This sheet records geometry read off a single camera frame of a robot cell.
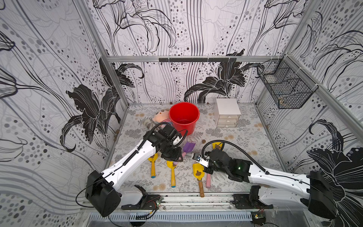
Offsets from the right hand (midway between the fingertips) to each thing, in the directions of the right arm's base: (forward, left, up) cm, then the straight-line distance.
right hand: (199, 156), depth 77 cm
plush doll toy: (+30, +26, -3) cm, 40 cm away
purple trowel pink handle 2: (-10, -5, -10) cm, 15 cm away
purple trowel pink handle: (+7, +6, -1) cm, 9 cm away
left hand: (-4, +10, +2) cm, 11 cm away
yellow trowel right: (-3, -7, +19) cm, 20 cm away
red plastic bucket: (+26, +9, +4) cm, 28 cm away
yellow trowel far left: (+3, +29, -11) cm, 31 cm away
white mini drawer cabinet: (+31, -21, +1) cm, 37 cm away
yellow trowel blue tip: (0, +17, -11) cm, 21 cm away
